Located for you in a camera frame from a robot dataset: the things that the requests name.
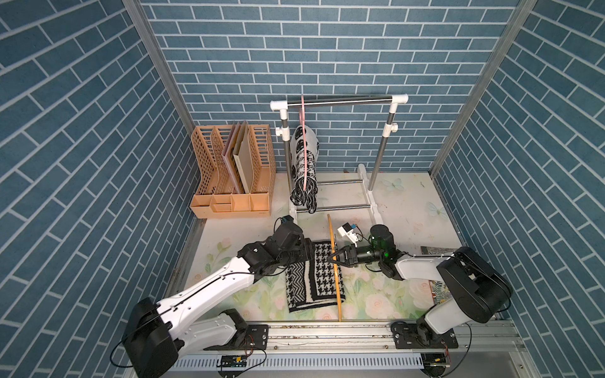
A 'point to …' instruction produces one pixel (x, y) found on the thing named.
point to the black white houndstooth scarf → (313, 283)
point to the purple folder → (227, 154)
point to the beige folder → (243, 160)
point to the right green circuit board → (435, 359)
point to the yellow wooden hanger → (334, 264)
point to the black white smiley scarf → (307, 198)
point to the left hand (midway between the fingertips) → (316, 253)
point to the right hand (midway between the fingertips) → (332, 263)
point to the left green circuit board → (233, 361)
